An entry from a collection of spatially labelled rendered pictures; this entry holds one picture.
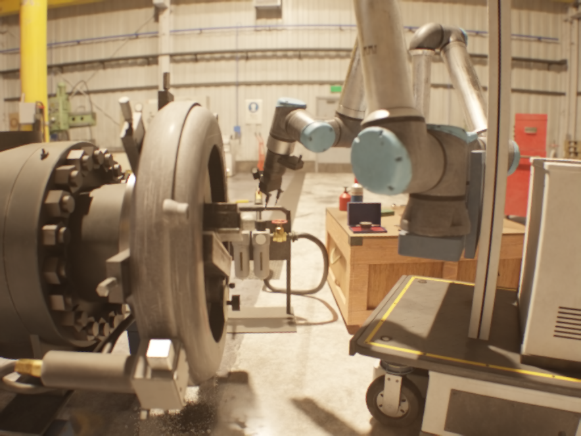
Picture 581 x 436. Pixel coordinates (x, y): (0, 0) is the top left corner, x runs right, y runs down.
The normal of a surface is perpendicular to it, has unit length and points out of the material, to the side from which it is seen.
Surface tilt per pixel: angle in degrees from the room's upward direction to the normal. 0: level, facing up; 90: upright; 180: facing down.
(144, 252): 77
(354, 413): 0
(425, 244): 90
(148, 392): 113
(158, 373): 23
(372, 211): 85
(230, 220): 66
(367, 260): 90
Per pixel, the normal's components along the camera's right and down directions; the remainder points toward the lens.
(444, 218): -0.04, -0.16
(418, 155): 0.57, -0.08
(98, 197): -0.04, -0.75
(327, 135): 0.48, 0.55
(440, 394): -0.47, 0.16
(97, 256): -0.01, 0.14
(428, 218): -0.49, -0.19
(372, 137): -0.78, 0.20
